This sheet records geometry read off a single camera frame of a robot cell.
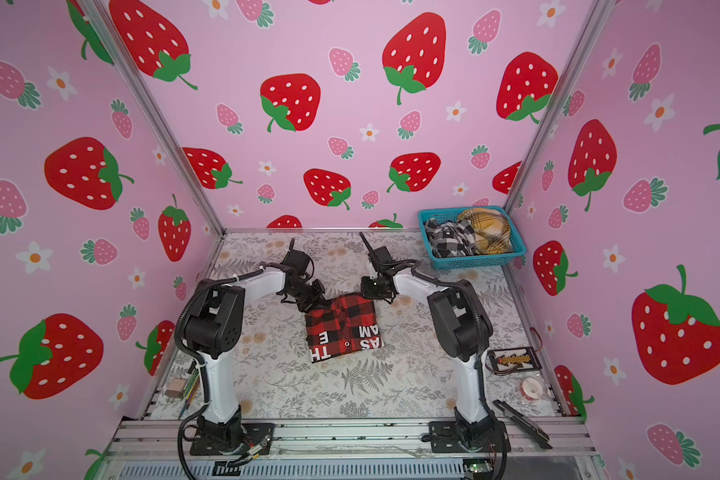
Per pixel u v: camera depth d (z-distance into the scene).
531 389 0.81
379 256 0.80
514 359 0.86
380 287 0.86
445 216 1.18
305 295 0.87
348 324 0.89
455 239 1.07
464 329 0.54
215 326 0.55
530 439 0.75
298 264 0.84
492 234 1.07
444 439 0.73
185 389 0.81
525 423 0.75
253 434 0.74
